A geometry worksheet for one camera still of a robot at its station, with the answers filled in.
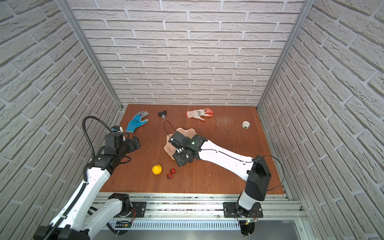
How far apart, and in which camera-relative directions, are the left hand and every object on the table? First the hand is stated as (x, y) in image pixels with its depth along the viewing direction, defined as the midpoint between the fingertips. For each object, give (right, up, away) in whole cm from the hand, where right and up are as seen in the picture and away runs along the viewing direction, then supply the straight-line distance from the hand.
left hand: (133, 138), depth 79 cm
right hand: (+28, -10, -3) cm, 30 cm away
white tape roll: (+71, +7, +27) cm, 76 cm away
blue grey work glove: (-11, +9, +30) cm, 33 cm away
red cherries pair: (+21, -20, +6) cm, 29 cm away
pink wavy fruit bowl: (+17, -8, +13) cm, 23 cm away
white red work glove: (+36, +15, +35) cm, 52 cm away
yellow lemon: (+12, -18, +4) cm, 22 cm away
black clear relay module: (+8, +15, +33) cm, 37 cm away
